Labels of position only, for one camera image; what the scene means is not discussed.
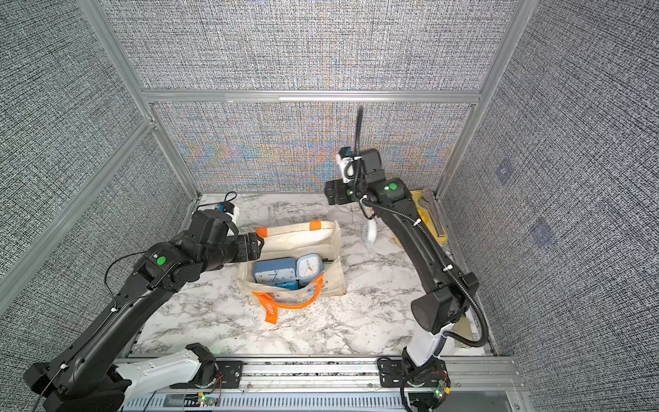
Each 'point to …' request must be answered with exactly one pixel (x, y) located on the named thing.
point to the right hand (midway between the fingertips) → (339, 180)
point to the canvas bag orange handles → (323, 239)
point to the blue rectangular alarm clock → (280, 273)
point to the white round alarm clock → (370, 231)
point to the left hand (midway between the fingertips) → (257, 240)
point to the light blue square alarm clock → (308, 268)
